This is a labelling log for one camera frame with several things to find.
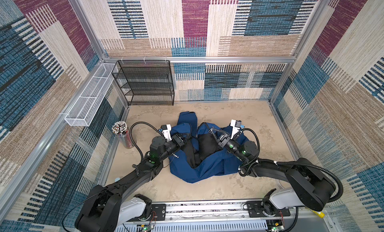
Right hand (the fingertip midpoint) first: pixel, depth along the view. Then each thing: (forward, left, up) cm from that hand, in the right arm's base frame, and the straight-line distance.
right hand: (209, 131), depth 74 cm
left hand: (+2, +10, -4) cm, 10 cm away
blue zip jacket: (-5, +3, -14) cm, 16 cm away
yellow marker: (-33, -50, -24) cm, 65 cm away
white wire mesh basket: (+23, +75, -7) cm, 79 cm away
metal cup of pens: (+7, +47, -6) cm, 48 cm away
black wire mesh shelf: (+49, +42, -8) cm, 65 cm away
